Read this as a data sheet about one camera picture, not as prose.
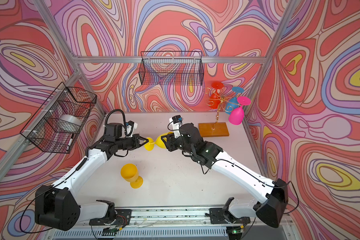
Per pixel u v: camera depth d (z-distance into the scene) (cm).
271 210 37
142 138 78
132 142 71
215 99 93
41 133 66
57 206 40
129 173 79
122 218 72
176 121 59
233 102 90
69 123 70
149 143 80
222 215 70
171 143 59
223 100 84
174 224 72
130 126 73
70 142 73
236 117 86
